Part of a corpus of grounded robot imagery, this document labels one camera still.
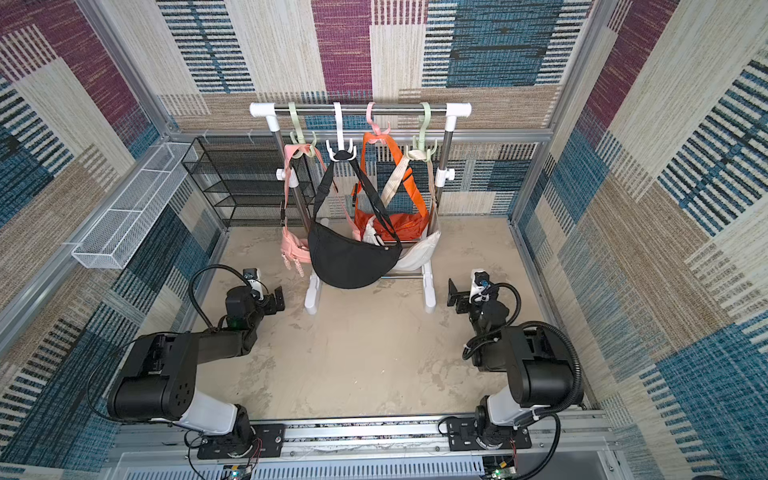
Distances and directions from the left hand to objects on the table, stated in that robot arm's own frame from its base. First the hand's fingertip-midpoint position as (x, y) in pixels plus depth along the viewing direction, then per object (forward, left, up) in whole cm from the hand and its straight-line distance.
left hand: (265, 288), depth 95 cm
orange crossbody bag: (+13, -44, +13) cm, 48 cm away
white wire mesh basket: (-5, +25, +28) cm, 38 cm away
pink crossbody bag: (+3, -12, +15) cm, 19 cm away
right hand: (-1, -62, +4) cm, 62 cm away
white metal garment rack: (+39, -36, +18) cm, 56 cm away
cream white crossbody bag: (+8, -49, +8) cm, 50 cm away
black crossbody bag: (+3, -26, +11) cm, 28 cm away
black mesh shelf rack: (+39, +6, +10) cm, 40 cm away
